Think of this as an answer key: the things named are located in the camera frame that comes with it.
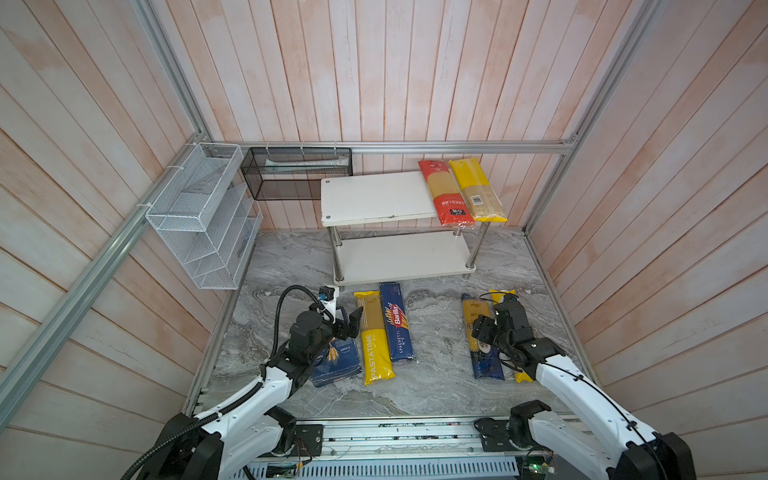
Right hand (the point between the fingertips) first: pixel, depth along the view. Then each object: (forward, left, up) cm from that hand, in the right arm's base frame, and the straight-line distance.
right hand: (483, 323), depth 86 cm
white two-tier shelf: (+24, +28, +27) cm, 46 cm away
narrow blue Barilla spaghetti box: (0, +25, -4) cm, 26 cm away
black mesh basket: (+48, +63, +19) cm, 81 cm away
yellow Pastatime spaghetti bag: (-8, +32, -4) cm, 33 cm away
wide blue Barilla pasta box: (-11, +42, -1) cm, 43 cm away
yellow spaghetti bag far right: (-2, +2, +18) cm, 18 cm away
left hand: (0, +40, +7) cm, 40 cm away
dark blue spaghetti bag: (-10, -1, -7) cm, 12 cm away
